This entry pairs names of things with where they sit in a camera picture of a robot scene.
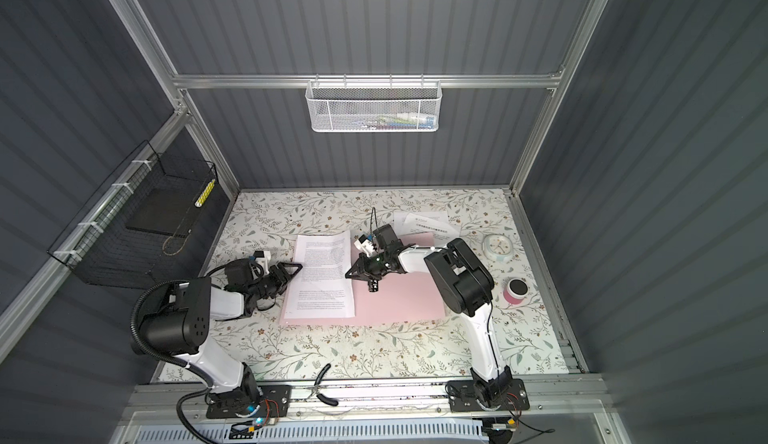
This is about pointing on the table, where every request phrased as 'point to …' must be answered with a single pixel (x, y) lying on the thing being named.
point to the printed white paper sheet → (320, 288)
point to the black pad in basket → (167, 210)
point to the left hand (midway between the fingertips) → (299, 270)
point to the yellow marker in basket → (200, 200)
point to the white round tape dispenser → (498, 247)
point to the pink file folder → (403, 298)
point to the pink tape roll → (515, 291)
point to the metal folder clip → (373, 285)
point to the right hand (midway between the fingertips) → (349, 279)
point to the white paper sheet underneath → (435, 222)
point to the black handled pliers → (319, 396)
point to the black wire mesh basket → (100, 244)
